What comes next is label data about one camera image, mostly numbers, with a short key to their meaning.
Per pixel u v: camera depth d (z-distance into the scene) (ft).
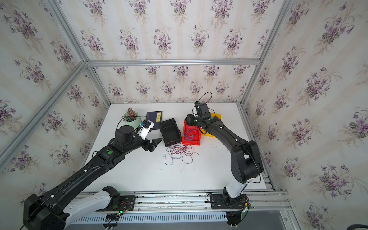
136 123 2.95
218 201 2.40
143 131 2.11
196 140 3.05
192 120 2.56
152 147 2.19
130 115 3.11
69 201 1.44
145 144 2.16
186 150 3.05
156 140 2.17
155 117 3.63
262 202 2.46
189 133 3.17
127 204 2.39
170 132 3.43
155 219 2.51
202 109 2.25
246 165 1.49
